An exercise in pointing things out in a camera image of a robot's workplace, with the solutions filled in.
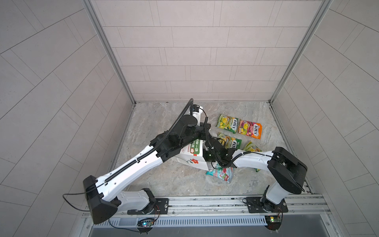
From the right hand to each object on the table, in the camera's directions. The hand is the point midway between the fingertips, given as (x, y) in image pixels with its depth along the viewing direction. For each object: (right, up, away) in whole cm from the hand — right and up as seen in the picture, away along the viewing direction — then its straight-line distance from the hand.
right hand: (195, 157), depth 84 cm
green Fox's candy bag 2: (+23, +7, +8) cm, 25 cm away
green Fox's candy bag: (+23, +18, +18) cm, 34 cm away
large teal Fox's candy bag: (+17, -8, -5) cm, 19 cm away
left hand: (+10, +20, -20) cm, 30 cm away
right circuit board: (+37, -26, -15) cm, 48 cm away
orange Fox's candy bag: (+37, +15, +13) cm, 42 cm away
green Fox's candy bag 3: (+34, +5, +5) cm, 34 cm away
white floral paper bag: (-1, +5, -13) cm, 14 cm away
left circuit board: (-22, -23, -19) cm, 37 cm away
